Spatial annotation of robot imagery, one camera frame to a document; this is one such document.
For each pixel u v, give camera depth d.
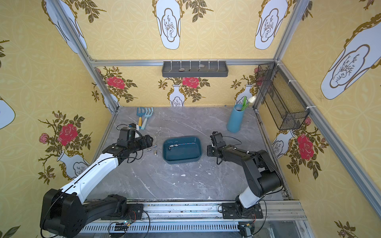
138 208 0.75
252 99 0.84
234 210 0.73
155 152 0.95
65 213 0.39
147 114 1.17
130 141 0.65
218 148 0.73
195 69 0.92
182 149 0.95
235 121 0.98
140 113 1.18
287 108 0.75
